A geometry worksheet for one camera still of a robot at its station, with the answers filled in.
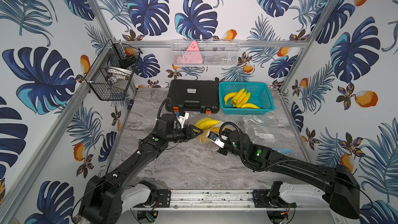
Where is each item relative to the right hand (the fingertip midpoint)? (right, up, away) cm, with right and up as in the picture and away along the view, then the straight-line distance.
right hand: (214, 133), depth 76 cm
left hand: (-7, +2, -2) cm, 7 cm away
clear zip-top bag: (+33, -2, +15) cm, 36 cm away
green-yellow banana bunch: (-3, +3, +15) cm, 16 cm away
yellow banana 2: (+14, +21, +37) cm, 45 cm away
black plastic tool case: (-5, +21, +35) cm, 42 cm away
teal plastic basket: (+38, +21, +37) cm, 57 cm away
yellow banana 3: (+20, +21, +35) cm, 46 cm away
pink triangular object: (-11, +43, +14) cm, 47 cm away
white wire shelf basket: (-4, +46, +17) cm, 49 cm away
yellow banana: (+26, +14, +27) cm, 40 cm away
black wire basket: (-56, +29, +7) cm, 63 cm away
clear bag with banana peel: (-7, -1, -3) cm, 8 cm away
